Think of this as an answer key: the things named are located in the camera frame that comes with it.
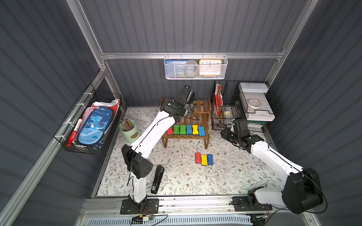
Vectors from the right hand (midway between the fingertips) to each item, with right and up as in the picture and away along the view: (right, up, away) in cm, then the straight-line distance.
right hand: (226, 131), depth 86 cm
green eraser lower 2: (-27, +1, 0) cm, 27 cm away
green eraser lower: (-31, +1, 0) cm, 31 cm away
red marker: (-77, +1, -22) cm, 80 cm away
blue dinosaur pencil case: (-67, +4, -22) cm, 70 cm away
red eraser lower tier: (-35, 0, -1) cm, 35 cm away
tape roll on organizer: (+22, +18, +9) cm, 30 cm away
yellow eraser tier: (-19, +1, 0) cm, 19 cm away
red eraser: (-17, -17, +4) cm, 25 cm away
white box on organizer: (+22, +29, +16) cm, 39 cm away
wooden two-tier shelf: (-14, +9, +8) cm, 19 cm away
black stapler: (-41, -26, -5) cm, 49 cm away
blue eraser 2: (-15, +1, -1) cm, 15 cm away
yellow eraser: (-13, -18, +3) cm, 23 cm away
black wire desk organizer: (+10, +19, +33) cm, 40 cm away
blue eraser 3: (-9, -18, +2) cm, 20 cm away
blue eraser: (-23, +2, 0) cm, 23 cm away
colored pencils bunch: (-63, +5, +3) cm, 63 cm away
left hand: (-24, +15, -9) cm, 30 cm away
